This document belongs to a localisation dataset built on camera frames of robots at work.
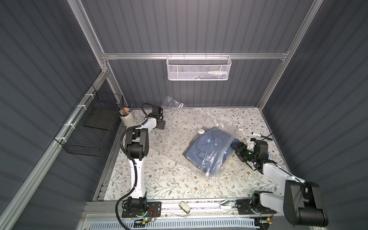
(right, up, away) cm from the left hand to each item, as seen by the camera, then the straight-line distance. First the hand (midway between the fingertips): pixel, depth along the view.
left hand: (158, 124), depth 108 cm
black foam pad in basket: (-26, +4, -29) cm, 39 cm away
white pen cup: (-21, +5, -6) cm, 23 cm away
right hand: (+52, -15, -20) cm, 58 cm away
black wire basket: (-27, -2, -35) cm, 45 cm away
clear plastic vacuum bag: (+13, -12, -7) cm, 19 cm away
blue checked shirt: (+36, -16, -17) cm, 43 cm away
